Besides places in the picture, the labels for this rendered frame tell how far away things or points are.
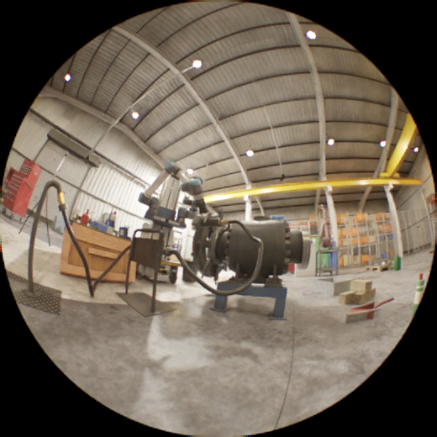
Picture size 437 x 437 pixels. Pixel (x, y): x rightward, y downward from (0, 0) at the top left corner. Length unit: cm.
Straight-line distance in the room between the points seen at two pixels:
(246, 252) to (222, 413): 111
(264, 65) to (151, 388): 855
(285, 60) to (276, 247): 819
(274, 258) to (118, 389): 122
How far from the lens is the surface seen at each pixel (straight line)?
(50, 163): 1015
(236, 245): 121
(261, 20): 843
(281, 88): 833
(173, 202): 230
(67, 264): 132
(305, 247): 125
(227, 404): 48
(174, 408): 46
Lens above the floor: 42
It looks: 18 degrees up
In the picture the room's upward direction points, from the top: 7 degrees clockwise
